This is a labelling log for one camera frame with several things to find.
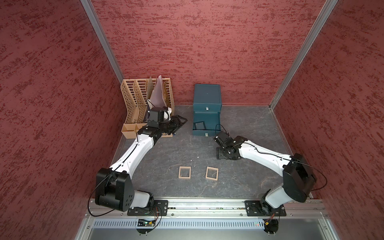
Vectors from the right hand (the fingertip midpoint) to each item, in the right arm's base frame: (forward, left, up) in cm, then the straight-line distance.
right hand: (224, 157), depth 86 cm
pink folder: (+32, +40, +19) cm, 55 cm away
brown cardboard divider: (+39, +46, +22) cm, 64 cm away
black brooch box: (-3, +3, +9) cm, 10 cm away
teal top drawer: (+33, +14, +9) cm, 37 cm away
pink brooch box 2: (-7, +7, -6) cm, 12 cm away
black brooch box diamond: (+23, +14, +1) cm, 27 cm away
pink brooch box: (-3, +24, -6) cm, 24 cm away
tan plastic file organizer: (+40, +57, +18) cm, 72 cm away
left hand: (+12, +22, +17) cm, 31 cm away
